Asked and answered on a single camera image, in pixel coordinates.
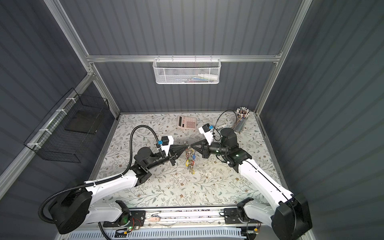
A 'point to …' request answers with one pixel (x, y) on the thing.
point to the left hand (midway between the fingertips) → (187, 146)
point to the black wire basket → (67, 133)
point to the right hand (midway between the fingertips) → (194, 147)
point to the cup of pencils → (242, 113)
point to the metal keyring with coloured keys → (190, 157)
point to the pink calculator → (186, 122)
